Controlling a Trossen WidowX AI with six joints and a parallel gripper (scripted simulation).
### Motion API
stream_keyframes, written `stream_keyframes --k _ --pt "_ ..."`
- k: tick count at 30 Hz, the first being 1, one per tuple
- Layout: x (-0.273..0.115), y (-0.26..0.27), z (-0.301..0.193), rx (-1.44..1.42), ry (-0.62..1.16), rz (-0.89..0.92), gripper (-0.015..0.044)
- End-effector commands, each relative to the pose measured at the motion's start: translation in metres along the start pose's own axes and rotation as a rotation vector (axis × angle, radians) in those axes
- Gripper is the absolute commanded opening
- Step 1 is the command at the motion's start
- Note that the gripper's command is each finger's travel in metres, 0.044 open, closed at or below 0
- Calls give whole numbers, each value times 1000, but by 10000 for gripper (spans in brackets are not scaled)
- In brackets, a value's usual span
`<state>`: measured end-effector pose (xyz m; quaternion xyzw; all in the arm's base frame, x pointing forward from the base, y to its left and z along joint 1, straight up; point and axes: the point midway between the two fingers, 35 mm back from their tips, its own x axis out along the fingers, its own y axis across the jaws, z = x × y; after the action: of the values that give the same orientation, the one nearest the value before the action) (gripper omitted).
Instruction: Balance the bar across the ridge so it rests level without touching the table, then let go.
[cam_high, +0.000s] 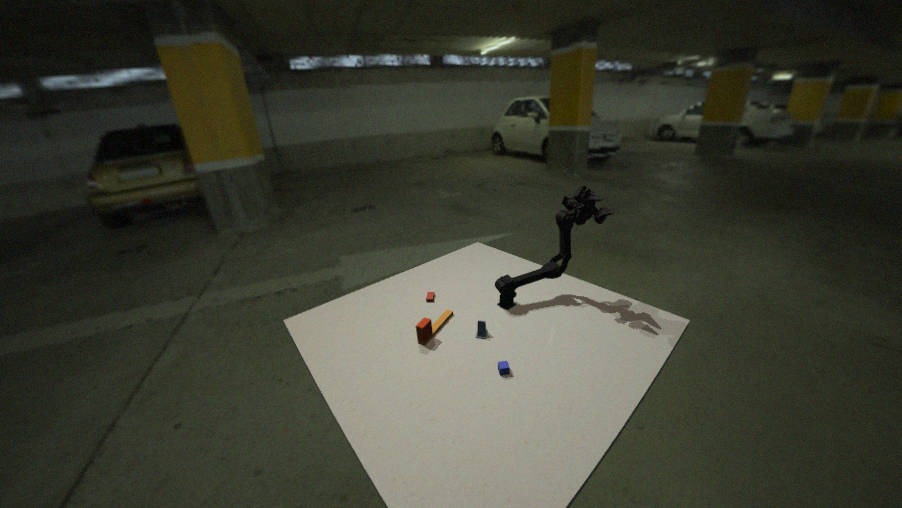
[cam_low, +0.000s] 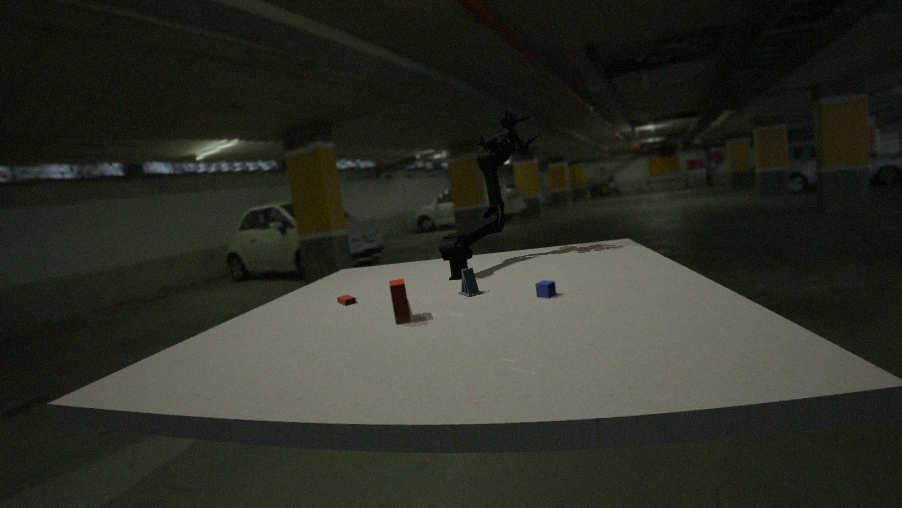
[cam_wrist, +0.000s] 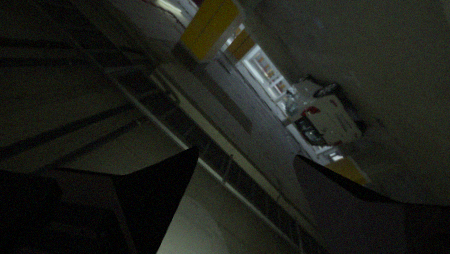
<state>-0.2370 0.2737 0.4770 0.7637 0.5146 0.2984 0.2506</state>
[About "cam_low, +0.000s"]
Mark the small blue cube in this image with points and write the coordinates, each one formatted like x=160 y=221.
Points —
x=545 y=289

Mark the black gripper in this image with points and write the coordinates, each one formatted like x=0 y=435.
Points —
x=508 y=120

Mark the brown bar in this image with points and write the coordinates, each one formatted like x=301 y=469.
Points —
x=399 y=301

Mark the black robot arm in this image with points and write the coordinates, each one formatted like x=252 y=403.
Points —
x=455 y=246

